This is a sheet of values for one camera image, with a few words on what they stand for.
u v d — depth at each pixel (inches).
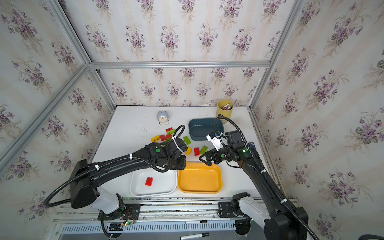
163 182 32.0
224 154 25.1
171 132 40.0
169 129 41.3
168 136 39.9
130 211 28.5
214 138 26.6
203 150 37.6
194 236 26.2
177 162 26.3
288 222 14.7
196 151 36.0
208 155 25.6
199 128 42.2
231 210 28.8
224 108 41.6
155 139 39.1
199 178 33.1
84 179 15.9
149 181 32.4
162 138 39.8
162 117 41.3
